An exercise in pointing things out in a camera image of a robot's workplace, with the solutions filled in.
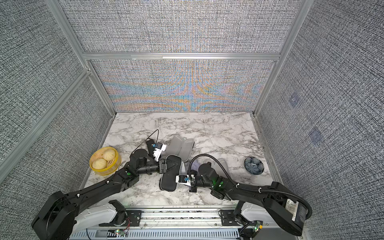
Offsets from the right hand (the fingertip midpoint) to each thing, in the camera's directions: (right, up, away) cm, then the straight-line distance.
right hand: (177, 175), depth 75 cm
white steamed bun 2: (-43, +8, +15) cm, 46 cm away
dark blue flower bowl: (+45, +1, +15) cm, 47 cm away
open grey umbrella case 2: (+18, +8, -12) cm, 22 cm away
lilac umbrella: (+9, +8, -12) cm, 17 cm away
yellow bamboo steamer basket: (-39, +2, +13) cm, 41 cm away
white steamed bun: (-46, +4, +11) cm, 47 cm away
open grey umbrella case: (-1, +12, +25) cm, 28 cm away
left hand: (+1, +6, -1) cm, 6 cm away
